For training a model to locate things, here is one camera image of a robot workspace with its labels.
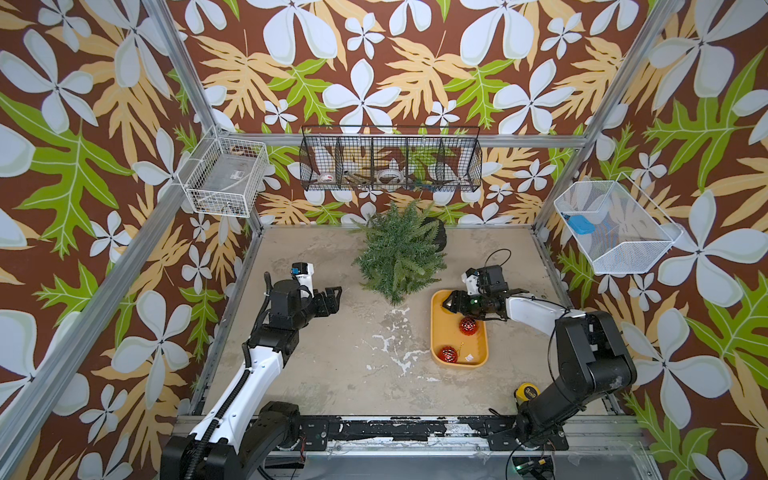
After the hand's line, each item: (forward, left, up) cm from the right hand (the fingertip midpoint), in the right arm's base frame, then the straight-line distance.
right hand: (449, 304), depth 94 cm
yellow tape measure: (-26, -17, -1) cm, 31 cm away
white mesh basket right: (+6, -45, +26) cm, 52 cm away
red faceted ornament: (-17, +3, +2) cm, 17 cm away
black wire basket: (+38, +19, +29) cm, 51 cm away
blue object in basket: (+14, -37, +22) cm, 45 cm away
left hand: (-2, +36, +14) cm, 39 cm away
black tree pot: (+29, -1, +2) cm, 29 cm away
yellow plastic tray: (-8, +2, -3) cm, 9 cm away
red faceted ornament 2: (-8, -4, +1) cm, 9 cm away
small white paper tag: (-16, -4, -3) cm, 17 cm away
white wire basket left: (+25, +68, +32) cm, 79 cm away
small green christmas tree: (+2, +16, +23) cm, 28 cm away
